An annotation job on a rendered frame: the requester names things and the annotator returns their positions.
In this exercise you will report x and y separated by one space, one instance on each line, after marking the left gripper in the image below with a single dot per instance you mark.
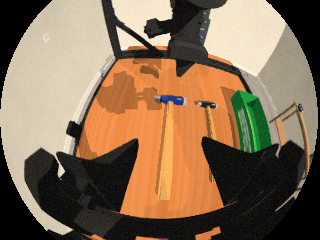
182 49

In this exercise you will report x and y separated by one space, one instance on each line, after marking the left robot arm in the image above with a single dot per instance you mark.
155 27

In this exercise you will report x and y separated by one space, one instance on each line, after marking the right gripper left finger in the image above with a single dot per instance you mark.
109 174

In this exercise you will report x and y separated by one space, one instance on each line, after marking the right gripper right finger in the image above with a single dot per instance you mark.
232 168

